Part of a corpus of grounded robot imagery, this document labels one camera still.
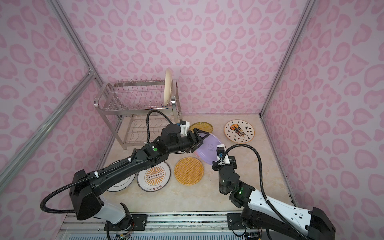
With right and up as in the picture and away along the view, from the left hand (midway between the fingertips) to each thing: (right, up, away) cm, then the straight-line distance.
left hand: (209, 139), depth 68 cm
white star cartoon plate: (+26, +3, +42) cm, 50 cm away
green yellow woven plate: (-1, +6, +45) cm, 45 cm away
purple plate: (0, -8, +11) cm, 14 cm away
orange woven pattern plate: (-10, -21, +23) cm, 33 cm away
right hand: (+8, -5, +6) cm, 11 cm away
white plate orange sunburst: (-31, -25, +20) cm, 45 cm away
